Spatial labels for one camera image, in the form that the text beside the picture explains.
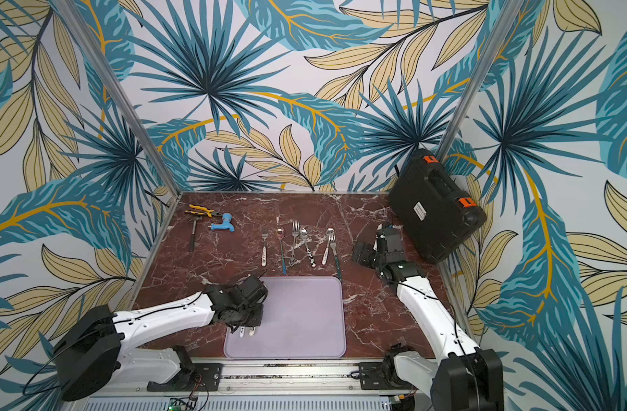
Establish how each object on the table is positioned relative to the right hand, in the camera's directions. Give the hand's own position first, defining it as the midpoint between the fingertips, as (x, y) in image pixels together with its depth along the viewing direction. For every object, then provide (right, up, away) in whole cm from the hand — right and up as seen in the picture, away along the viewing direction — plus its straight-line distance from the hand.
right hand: (366, 250), depth 84 cm
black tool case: (+25, +14, +9) cm, 30 cm away
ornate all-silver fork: (-25, +6, +22) cm, 34 cm away
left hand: (-36, -23, -2) cm, 42 cm away
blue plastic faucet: (-54, +8, +22) cm, 59 cm away
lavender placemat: (-21, -22, 0) cm, 31 cm away
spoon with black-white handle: (-22, +5, +20) cm, 30 cm away
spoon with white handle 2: (-13, -3, +16) cm, 21 cm away
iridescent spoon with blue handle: (-31, +5, +19) cm, 37 cm away
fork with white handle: (-37, -3, +16) cm, 40 cm away
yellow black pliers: (-66, +14, +28) cm, 73 cm away
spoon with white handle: (-37, -25, -4) cm, 44 cm away
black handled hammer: (-69, +10, +25) cm, 74 cm away
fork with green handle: (-10, +2, +19) cm, 22 cm away
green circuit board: (-55, -42, -13) cm, 71 cm away
